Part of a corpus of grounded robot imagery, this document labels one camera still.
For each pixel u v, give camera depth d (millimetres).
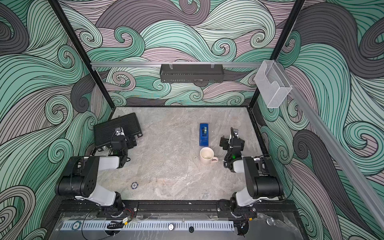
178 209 746
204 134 974
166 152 941
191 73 947
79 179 448
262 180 444
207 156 896
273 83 781
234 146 700
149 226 634
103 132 967
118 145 713
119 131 808
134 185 814
